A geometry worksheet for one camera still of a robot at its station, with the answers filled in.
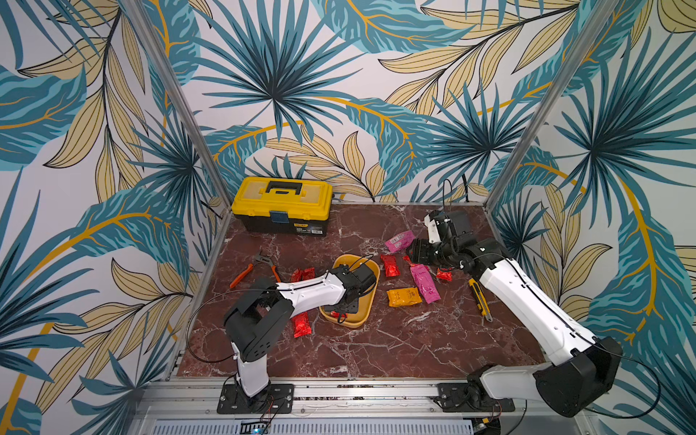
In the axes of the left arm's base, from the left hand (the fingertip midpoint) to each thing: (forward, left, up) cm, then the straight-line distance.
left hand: (342, 308), depth 89 cm
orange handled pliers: (+19, +31, 0) cm, 37 cm away
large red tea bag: (+16, -17, +1) cm, 23 cm away
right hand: (+9, -21, +21) cm, 31 cm away
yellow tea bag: (+4, -21, +1) cm, 21 cm away
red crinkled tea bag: (+12, -36, +1) cm, 38 cm away
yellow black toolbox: (+31, +22, +15) cm, 41 cm away
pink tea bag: (+25, -21, +3) cm, 33 cm away
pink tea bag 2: (+8, -28, +2) cm, 29 cm away
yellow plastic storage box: (-5, -4, +4) cm, 8 cm away
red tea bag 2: (-6, +12, +1) cm, 14 cm away
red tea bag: (+10, +15, +3) cm, 19 cm away
